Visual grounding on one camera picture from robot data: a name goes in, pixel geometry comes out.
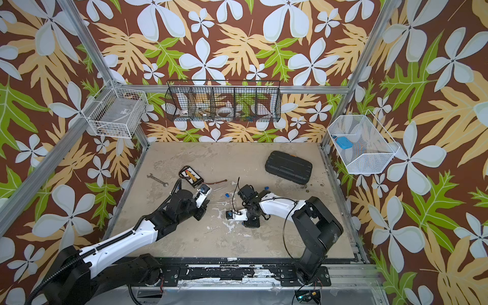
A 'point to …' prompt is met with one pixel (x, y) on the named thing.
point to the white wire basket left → (115, 112)
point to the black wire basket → (223, 100)
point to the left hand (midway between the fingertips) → (207, 196)
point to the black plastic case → (289, 166)
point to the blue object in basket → (344, 143)
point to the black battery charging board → (188, 173)
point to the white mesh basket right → (361, 145)
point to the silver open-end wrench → (165, 184)
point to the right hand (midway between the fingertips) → (245, 218)
